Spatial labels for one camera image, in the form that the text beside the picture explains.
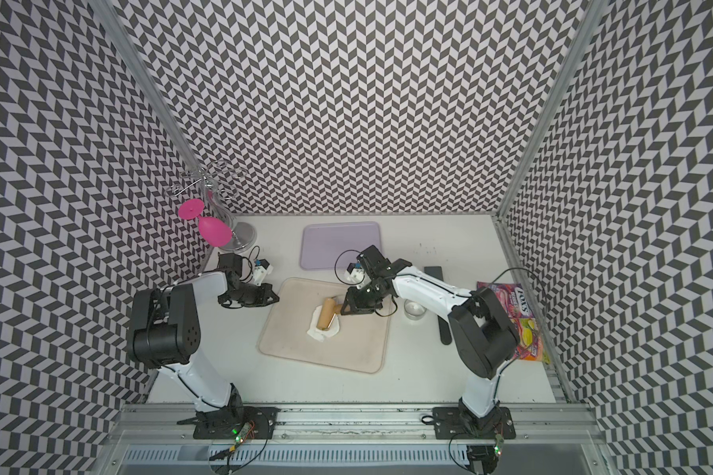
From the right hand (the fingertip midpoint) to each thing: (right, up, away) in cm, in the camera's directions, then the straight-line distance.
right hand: (350, 317), depth 83 cm
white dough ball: (-9, -7, +4) cm, 12 cm away
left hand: (-25, +2, +12) cm, 28 cm away
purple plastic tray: (-7, +20, +26) cm, 34 cm away
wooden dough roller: (-7, +1, +4) cm, 8 cm away
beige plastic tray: (+3, -9, +4) cm, 10 cm away
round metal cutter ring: (+19, 0, +10) cm, 22 cm away
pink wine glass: (-46, +25, +13) cm, 54 cm away
